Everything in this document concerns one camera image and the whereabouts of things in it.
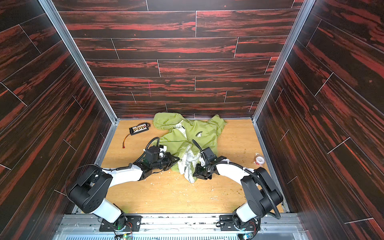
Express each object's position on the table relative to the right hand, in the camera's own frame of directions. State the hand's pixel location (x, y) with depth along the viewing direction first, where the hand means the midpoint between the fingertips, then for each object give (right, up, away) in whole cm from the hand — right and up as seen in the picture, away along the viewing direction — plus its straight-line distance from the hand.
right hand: (196, 174), depth 88 cm
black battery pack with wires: (-42, +29, +24) cm, 56 cm away
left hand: (-9, +9, -3) cm, 13 cm away
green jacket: (-7, +20, +13) cm, 25 cm away
